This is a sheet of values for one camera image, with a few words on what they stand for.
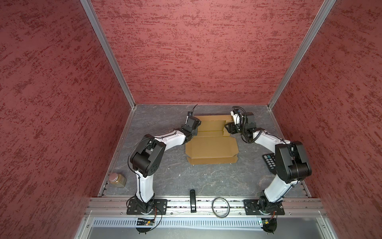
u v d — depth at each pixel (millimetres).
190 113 851
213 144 972
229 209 725
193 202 732
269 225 710
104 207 757
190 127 756
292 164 480
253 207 736
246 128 748
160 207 742
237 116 860
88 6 705
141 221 725
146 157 501
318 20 755
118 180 741
